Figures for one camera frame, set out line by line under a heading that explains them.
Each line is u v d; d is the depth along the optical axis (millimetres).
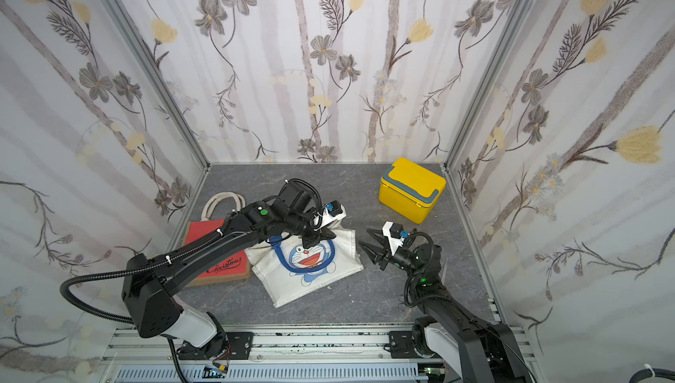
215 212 1043
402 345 738
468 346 423
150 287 405
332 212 637
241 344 733
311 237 664
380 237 765
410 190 932
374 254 702
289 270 765
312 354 732
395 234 656
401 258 690
